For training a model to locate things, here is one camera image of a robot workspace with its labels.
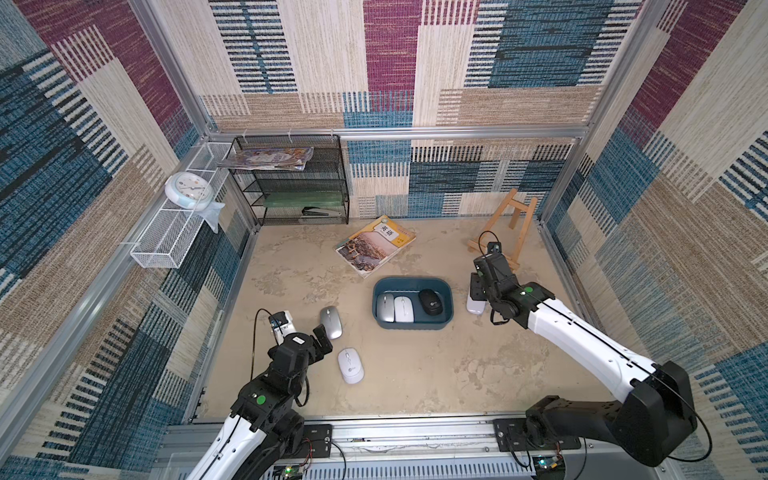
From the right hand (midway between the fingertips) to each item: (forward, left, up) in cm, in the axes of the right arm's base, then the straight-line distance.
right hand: (483, 276), depth 84 cm
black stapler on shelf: (+32, +53, -4) cm, 62 cm away
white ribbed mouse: (-19, +37, -14) cm, 44 cm away
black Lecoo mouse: (0, +13, -14) cm, 19 cm away
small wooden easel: (+22, -18, +5) cm, 29 cm away
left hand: (-14, +47, -4) cm, 49 cm away
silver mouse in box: (-1, +27, -14) cm, 31 cm away
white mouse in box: (-2, +22, -14) cm, 26 cm away
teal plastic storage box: (+7, +19, -15) cm, 25 cm away
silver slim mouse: (-6, +44, -15) cm, 47 cm away
